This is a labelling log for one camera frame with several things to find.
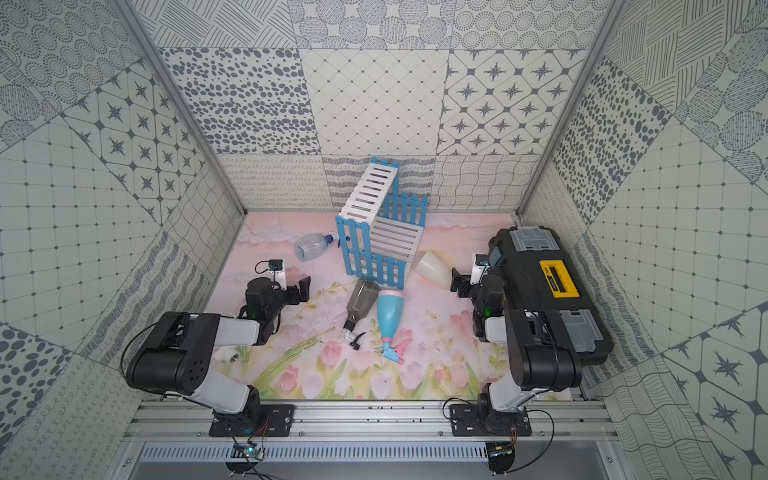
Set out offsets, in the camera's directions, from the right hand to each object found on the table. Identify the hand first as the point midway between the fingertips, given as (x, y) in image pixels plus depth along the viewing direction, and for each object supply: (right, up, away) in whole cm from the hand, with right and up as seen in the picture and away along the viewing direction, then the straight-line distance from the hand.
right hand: (469, 271), depth 95 cm
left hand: (-57, -1, -1) cm, 57 cm away
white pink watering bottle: (-11, +1, +2) cm, 11 cm away
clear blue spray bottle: (-54, +8, +9) cm, 55 cm away
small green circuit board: (-57, -41, -25) cm, 75 cm away
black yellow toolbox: (+16, +1, -12) cm, 20 cm away
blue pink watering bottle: (-25, -9, -6) cm, 28 cm away
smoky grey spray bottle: (-34, -9, -5) cm, 35 cm away
